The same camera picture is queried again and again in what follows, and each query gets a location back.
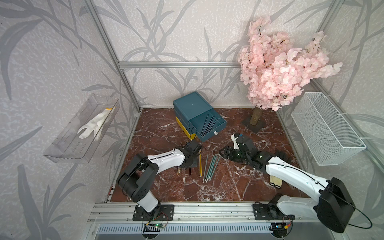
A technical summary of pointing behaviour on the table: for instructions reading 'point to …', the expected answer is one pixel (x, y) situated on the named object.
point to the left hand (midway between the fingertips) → (193, 164)
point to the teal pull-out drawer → (207, 124)
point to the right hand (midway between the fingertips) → (221, 152)
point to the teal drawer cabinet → (190, 106)
